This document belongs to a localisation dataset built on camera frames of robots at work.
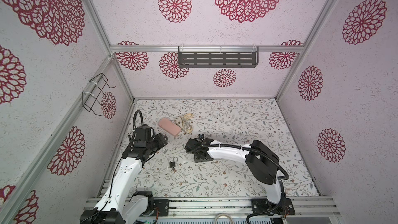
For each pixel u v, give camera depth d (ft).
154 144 2.27
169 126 3.34
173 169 2.80
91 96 2.45
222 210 2.41
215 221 2.29
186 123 3.38
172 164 2.87
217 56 3.14
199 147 2.12
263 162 1.62
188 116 3.59
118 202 1.36
